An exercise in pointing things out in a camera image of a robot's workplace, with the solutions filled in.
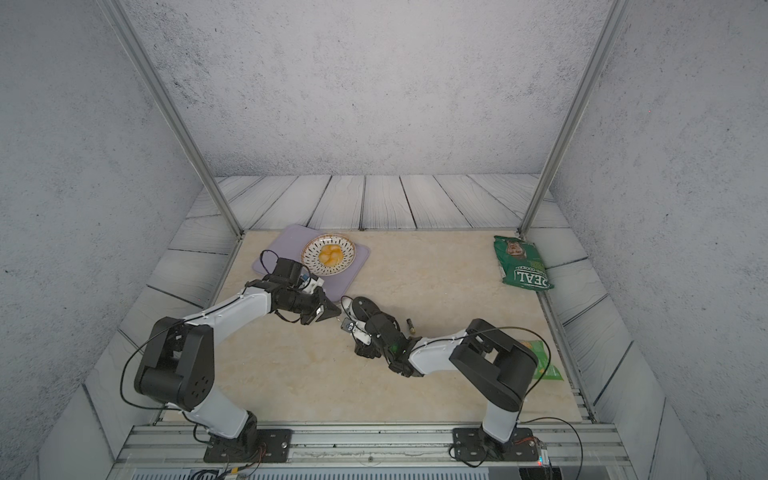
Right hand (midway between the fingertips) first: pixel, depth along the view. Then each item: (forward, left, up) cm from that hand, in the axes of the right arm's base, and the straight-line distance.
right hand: (367, 324), depth 89 cm
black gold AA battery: (+1, -13, -4) cm, 14 cm away
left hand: (+1, +6, +6) cm, 9 cm away
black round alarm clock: (+4, +1, +2) cm, 5 cm away
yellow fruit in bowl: (+27, +16, -1) cm, 31 cm away
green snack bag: (+25, -52, -3) cm, 58 cm away
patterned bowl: (+29, +24, -2) cm, 38 cm away
